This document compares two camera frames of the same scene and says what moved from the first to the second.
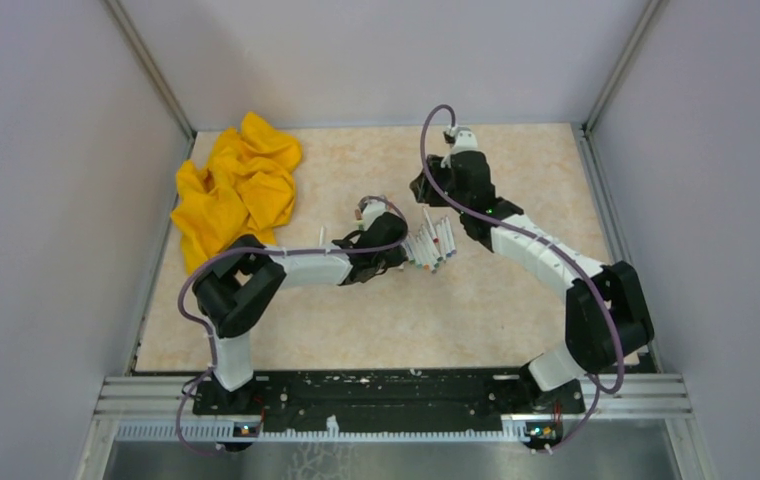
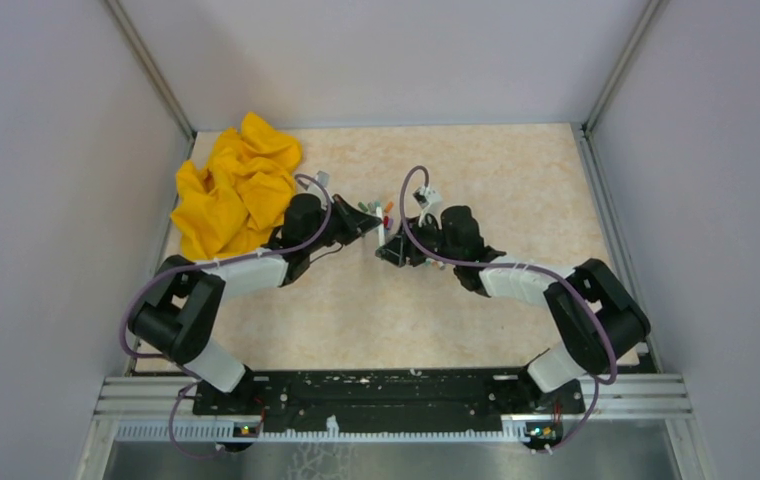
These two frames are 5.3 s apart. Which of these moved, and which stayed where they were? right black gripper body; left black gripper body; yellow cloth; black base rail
Moved: left black gripper body; right black gripper body
Stayed: black base rail; yellow cloth
